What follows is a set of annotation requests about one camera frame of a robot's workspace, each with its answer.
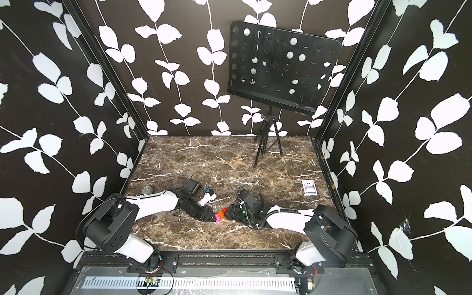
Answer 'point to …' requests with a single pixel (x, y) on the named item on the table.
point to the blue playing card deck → (309, 188)
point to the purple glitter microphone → (147, 190)
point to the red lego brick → (224, 210)
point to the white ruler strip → (231, 283)
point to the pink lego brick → (219, 219)
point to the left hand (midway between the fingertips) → (213, 216)
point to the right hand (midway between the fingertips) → (226, 214)
